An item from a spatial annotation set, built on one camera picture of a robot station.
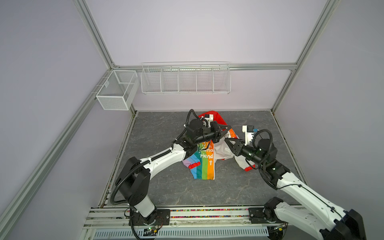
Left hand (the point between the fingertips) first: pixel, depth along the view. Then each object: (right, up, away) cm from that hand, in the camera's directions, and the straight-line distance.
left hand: (234, 130), depth 68 cm
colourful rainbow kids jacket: (-14, -21, +23) cm, 34 cm away
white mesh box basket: (-72, +26, +34) cm, 84 cm away
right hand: (-3, -5, +3) cm, 7 cm away
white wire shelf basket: (-8, +36, +35) cm, 51 cm away
